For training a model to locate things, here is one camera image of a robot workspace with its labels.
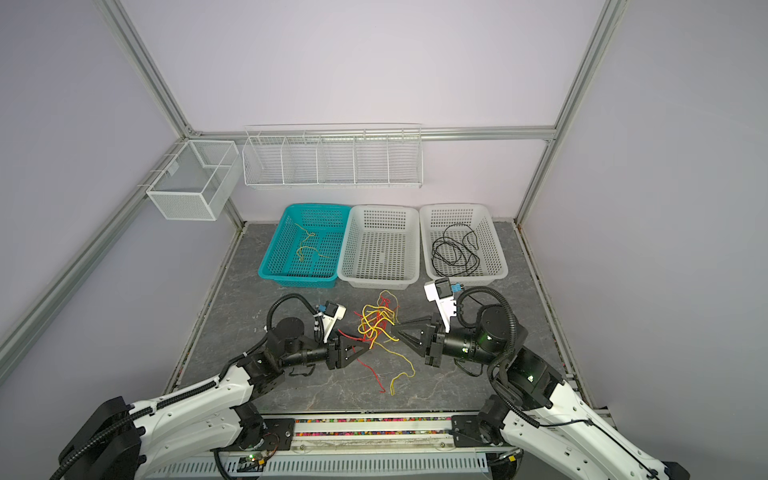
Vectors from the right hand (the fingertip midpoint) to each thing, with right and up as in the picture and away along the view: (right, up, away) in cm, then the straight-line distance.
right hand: (392, 335), depth 55 cm
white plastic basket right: (+16, +28, +60) cm, 69 cm away
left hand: (-7, -9, +18) cm, 21 cm away
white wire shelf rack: (-20, +47, +43) cm, 67 cm away
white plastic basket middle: (-5, +17, +57) cm, 59 cm away
